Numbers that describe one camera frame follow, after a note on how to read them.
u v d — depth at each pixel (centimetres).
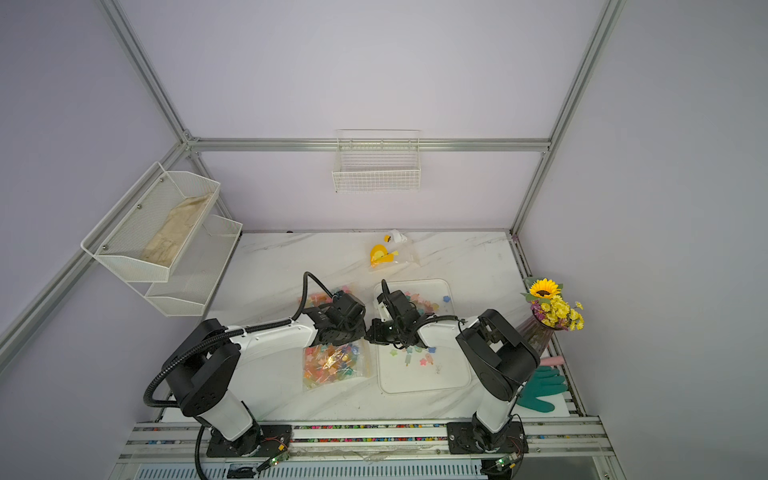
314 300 98
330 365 84
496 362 47
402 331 72
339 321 69
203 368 45
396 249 111
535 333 76
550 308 71
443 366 85
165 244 76
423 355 88
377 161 95
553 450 73
